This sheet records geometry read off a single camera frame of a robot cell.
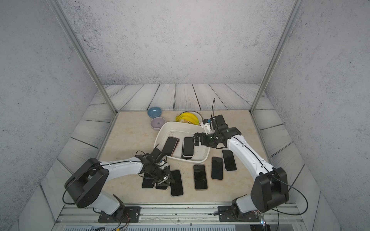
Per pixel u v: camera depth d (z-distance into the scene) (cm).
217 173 87
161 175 75
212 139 68
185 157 93
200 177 89
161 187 81
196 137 71
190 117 111
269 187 41
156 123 108
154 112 118
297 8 70
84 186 44
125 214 71
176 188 81
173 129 106
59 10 71
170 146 99
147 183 84
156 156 73
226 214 73
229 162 90
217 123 64
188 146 97
